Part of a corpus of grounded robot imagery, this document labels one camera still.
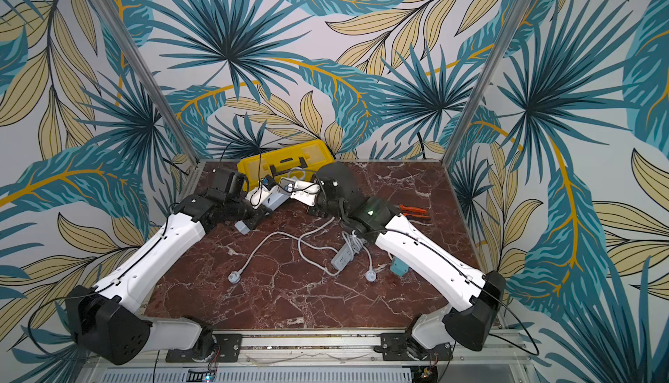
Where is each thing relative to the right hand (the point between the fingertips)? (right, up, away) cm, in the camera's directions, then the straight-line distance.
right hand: (308, 179), depth 68 cm
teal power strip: (+27, -27, +13) cm, 40 cm away
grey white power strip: (+11, -24, +19) cm, 33 cm away
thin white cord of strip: (+14, -22, +20) cm, 32 cm away
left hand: (-14, -10, +10) cm, 20 cm away
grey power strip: (-12, -5, +6) cm, 15 cm away
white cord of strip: (-26, -31, +17) cm, 44 cm away
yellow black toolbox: (-3, +9, +29) cm, 31 cm away
